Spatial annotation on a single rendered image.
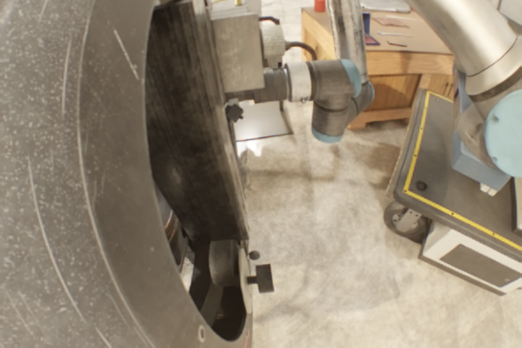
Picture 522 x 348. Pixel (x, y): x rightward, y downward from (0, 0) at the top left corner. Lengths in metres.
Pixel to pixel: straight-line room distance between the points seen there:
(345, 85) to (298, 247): 0.62
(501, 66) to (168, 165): 0.45
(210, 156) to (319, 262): 0.71
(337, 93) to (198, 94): 0.36
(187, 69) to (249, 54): 0.09
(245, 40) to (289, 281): 0.78
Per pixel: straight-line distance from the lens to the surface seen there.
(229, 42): 0.28
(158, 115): 0.25
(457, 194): 0.83
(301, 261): 0.91
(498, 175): 0.66
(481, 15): 0.39
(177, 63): 0.22
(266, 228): 0.96
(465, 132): 0.63
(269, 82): 0.50
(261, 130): 1.30
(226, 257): 0.42
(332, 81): 0.52
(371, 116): 1.34
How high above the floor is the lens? 0.87
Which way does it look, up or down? 47 degrees down
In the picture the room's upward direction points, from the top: 7 degrees counter-clockwise
